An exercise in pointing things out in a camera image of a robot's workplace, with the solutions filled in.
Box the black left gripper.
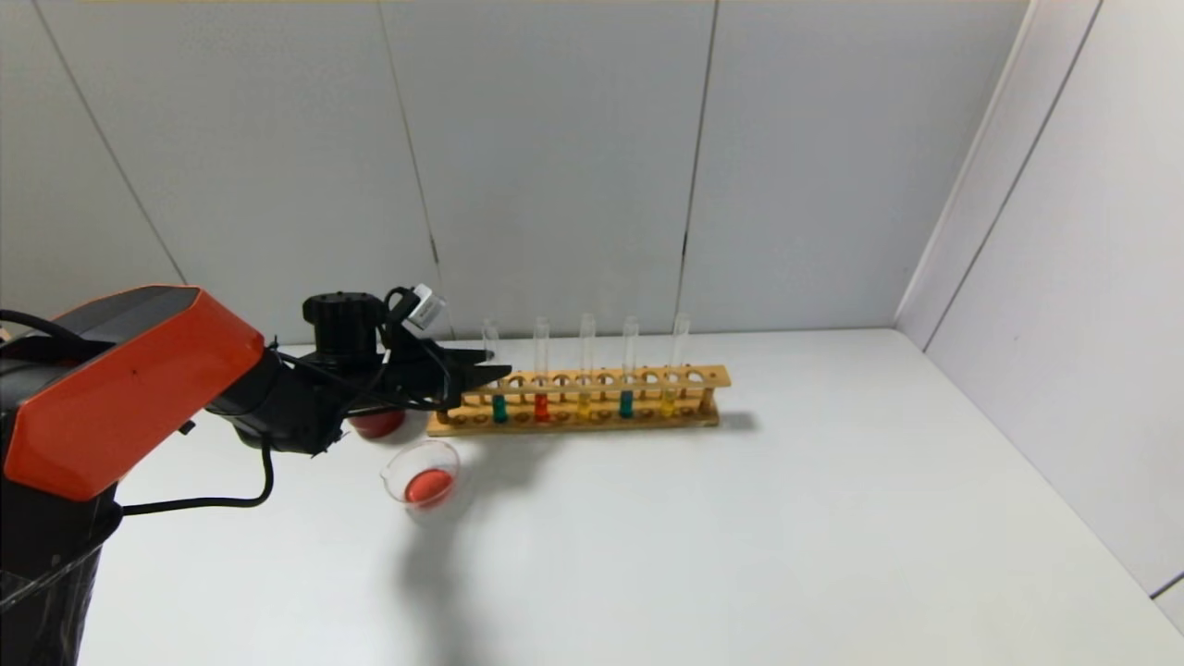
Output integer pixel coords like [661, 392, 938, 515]
[385, 339, 512, 411]

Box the red pigment test tube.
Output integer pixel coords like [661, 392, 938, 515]
[533, 316, 551, 424]

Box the yellow pigment test tube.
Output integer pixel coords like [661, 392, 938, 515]
[578, 314, 597, 421]
[660, 313, 691, 418]

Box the wooden test tube rack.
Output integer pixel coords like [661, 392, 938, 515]
[427, 364, 732, 438]

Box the dark red cup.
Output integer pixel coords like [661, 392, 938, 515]
[350, 410, 406, 439]

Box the clear glass beaker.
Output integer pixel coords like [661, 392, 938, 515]
[380, 440, 478, 528]

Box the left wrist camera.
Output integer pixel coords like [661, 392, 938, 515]
[407, 284, 448, 330]

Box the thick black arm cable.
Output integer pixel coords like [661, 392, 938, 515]
[120, 435, 277, 517]

